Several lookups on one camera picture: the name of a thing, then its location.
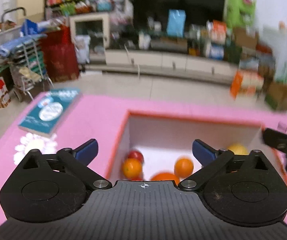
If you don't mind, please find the open brown cardboard box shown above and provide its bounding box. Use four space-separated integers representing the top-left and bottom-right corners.
233 27 259 48

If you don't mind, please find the large orange mandarin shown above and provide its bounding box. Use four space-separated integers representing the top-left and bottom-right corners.
150 172 180 184

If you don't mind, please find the white mini fridge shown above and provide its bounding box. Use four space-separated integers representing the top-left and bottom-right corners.
261 25 287 90

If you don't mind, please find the yellow speckled passion fruit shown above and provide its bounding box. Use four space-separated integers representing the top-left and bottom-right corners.
227 143 249 155

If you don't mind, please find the dark red paper bag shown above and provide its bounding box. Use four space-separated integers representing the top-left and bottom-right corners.
44 42 80 82

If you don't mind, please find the orange cardboard box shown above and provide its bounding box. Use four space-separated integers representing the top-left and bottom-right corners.
105 109 287 193

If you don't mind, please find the bright red bag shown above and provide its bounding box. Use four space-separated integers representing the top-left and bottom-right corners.
42 25 71 45

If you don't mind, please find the teal book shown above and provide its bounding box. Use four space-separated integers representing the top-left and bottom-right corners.
18 88 83 138

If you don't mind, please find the pink floral tablecloth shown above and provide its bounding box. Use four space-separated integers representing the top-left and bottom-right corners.
0 92 287 232

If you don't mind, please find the white wire trolley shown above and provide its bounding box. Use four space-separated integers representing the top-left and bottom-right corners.
0 7 53 102

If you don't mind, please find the light blue packet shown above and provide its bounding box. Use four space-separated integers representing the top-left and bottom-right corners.
167 9 186 37

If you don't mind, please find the small orange kumquat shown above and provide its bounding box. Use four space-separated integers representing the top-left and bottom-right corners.
122 158 143 179
174 157 194 178

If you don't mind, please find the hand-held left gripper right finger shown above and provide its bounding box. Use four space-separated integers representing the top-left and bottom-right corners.
178 139 275 192

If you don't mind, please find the white tv stand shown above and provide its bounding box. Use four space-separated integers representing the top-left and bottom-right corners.
105 36 239 84

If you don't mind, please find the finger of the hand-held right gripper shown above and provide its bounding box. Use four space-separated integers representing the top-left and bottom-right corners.
261 127 287 178

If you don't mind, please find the blue folded bag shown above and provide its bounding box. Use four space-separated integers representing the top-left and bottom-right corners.
0 19 49 58

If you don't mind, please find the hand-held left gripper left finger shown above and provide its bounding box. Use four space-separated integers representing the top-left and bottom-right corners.
16 138 113 190

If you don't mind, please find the white glass-door cabinet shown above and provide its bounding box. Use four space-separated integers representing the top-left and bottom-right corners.
69 13 110 64

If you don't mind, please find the orange and white carton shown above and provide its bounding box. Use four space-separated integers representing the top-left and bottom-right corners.
210 20 227 43

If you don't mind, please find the white pouch bag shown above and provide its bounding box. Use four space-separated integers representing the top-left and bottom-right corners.
75 35 91 64

